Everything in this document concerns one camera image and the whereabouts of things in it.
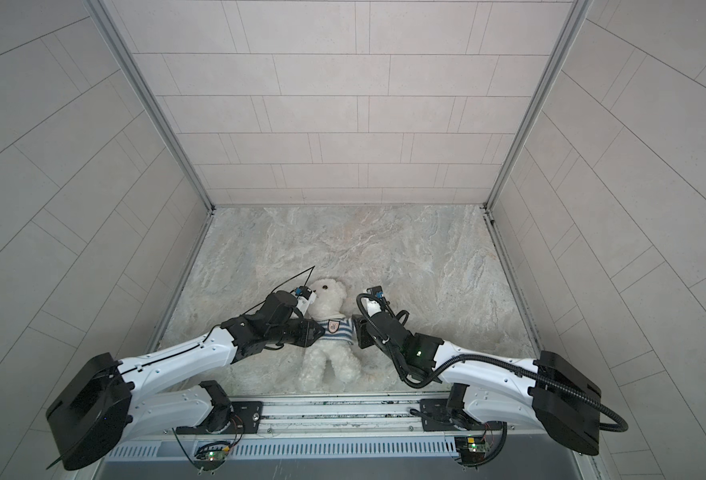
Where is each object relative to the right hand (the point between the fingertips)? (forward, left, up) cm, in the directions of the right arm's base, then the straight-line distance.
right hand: (354, 322), depth 78 cm
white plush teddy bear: (-4, +5, -2) cm, 7 cm away
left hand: (-1, +7, -3) cm, 7 cm away
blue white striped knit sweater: (-1, +3, -2) cm, 4 cm away
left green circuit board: (-26, +33, -6) cm, 42 cm away
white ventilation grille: (-26, +15, -9) cm, 31 cm away
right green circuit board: (-28, -28, -10) cm, 41 cm away
